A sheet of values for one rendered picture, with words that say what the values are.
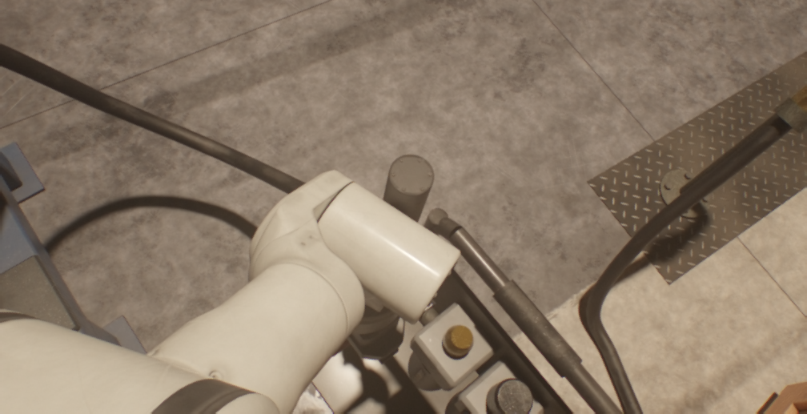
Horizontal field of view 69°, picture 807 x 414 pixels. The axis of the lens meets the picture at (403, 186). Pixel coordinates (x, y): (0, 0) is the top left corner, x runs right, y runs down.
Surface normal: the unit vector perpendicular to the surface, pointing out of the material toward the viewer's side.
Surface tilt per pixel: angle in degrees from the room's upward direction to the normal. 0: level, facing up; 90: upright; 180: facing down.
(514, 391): 0
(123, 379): 48
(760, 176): 0
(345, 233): 26
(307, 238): 37
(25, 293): 0
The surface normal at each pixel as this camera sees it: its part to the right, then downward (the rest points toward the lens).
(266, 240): -0.70, -0.31
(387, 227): 0.22, -0.56
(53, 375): 0.00, -0.88
